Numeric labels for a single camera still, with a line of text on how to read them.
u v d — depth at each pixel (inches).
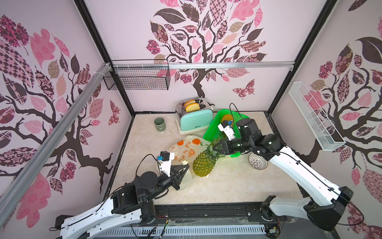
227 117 41.8
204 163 26.4
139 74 53.8
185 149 35.1
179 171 22.4
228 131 24.4
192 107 38.4
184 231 27.4
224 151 23.2
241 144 22.0
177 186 20.9
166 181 21.0
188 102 39.5
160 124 41.4
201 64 36.6
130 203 17.9
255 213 29.1
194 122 38.3
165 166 20.7
